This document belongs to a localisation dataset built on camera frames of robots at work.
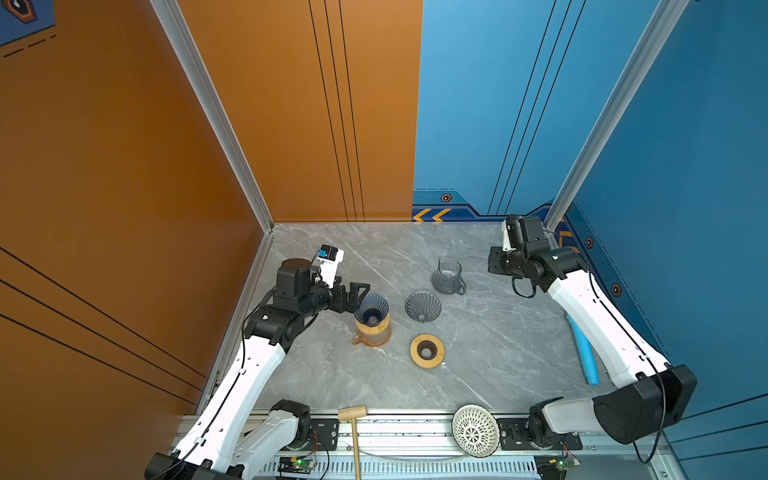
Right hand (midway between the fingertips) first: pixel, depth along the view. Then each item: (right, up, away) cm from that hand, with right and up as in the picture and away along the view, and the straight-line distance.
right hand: (494, 258), depth 80 cm
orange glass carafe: (-33, -25, +10) cm, 43 cm away
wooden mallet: (-37, -39, -4) cm, 54 cm away
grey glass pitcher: (-8, -7, +25) cm, 28 cm away
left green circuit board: (-50, -49, -9) cm, 71 cm away
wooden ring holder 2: (-18, -27, +7) cm, 33 cm away
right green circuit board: (+13, -48, -10) cm, 51 cm away
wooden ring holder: (-33, -20, +2) cm, 38 cm away
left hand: (-37, -5, -6) cm, 38 cm away
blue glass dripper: (-33, -15, +6) cm, 37 cm away
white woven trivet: (-7, -43, -6) cm, 44 cm away
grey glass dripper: (-18, -15, +12) cm, 27 cm away
